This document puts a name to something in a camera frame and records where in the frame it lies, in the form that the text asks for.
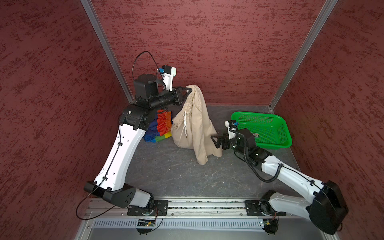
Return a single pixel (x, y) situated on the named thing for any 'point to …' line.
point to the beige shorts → (192, 129)
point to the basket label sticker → (256, 134)
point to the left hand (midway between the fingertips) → (190, 94)
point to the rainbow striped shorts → (160, 128)
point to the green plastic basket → (270, 131)
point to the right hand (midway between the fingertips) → (216, 138)
